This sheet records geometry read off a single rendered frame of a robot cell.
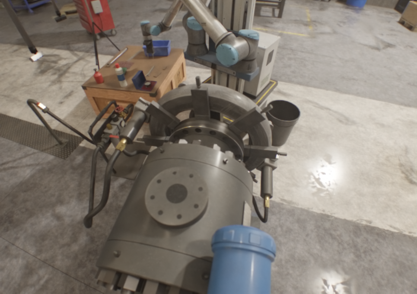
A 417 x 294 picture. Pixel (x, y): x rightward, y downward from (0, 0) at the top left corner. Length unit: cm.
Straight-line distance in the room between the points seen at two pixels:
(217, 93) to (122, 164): 131
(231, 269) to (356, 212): 163
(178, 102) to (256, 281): 83
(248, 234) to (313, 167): 163
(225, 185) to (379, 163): 195
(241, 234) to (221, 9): 161
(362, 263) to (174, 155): 153
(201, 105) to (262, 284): 75
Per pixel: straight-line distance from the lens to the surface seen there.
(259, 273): 53
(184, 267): 66
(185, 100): 102
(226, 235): 53
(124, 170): 197
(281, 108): 212
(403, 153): 282
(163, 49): 253
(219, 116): 109
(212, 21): 146
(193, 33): 175
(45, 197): 220
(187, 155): 81
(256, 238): 52
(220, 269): 53
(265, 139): 114
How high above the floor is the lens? 153
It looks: 48 degrees down
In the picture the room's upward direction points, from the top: straight up
